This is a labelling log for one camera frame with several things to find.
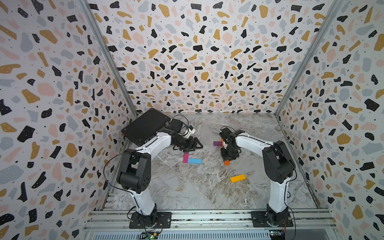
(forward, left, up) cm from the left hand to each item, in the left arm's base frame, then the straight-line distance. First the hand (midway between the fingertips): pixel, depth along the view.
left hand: (200, 147), depth 86 cm
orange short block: (-3, -17, -13) cm, 22 cm away
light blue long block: (-2, +3, -13) cm, 14 cm away
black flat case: (+26, +40, -10) cm, 48 cm away
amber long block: (-13, -22, -13) cm, 29 cm away
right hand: (-1, -16, -12) cm, 20 cm away
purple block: (+10, -12, -12) cm, 20 cm away
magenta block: (+1, +10, -14) cm, 17 cm away
